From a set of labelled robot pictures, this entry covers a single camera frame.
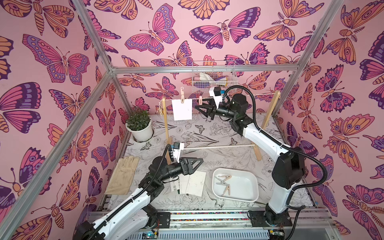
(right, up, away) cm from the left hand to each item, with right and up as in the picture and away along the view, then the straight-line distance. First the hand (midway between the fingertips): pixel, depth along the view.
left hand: (200, 161), depth 68 cm
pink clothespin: (+16, -19, +15) cm, 29 cm away
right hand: (-1, +27, +2) cm, 28 cm away
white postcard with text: (-14, -18, +17) cm, 28 cm away
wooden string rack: (+36, +17, +14) cm, 42 cm away
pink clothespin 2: (+16, -14, +19) cm, 28 cm away
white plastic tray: (+20, -17, +16) cm, 30 cm away
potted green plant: (-38, +18, +26) cm, 50 cm away
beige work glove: (-46, -15, +19) cm, 52 cm away
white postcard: (-4, -17, +17) cm, 24 cm away
